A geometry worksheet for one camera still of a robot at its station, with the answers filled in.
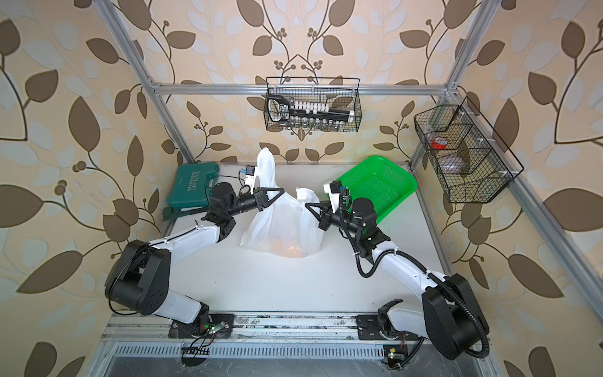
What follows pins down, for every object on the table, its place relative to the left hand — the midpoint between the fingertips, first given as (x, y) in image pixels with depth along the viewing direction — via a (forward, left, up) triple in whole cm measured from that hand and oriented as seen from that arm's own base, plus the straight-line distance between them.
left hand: (279, 189), depth 76 cm
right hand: (-5, -9, -2) cm, 10 cm away
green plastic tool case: (+21, +44, -23) cm, 54 cm away
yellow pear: (-13, -5, -21) cm, 25 cm away
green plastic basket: (+28, -43, -26) cm, 57 cm away
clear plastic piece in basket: (+7, -58, +6) cm, 58 cm away
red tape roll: (+16, -55, +8) cm, 58 cm away
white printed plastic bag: (-7, -2, -11) cm, 14 cm away
